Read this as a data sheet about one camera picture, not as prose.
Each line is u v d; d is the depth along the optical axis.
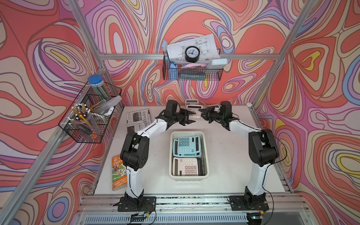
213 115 0.84
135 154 0.52
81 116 0.58
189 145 0.85
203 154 0.79
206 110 0.86
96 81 0.69
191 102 1.19
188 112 0.81
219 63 0.71
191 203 0.75
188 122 0.82
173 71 0.80
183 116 0.80
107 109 0.72
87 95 0.75
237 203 0.73
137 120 1.06
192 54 0.78
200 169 0.77
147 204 0.78
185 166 0.78
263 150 0.53
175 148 0.85
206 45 0.82
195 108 0.95
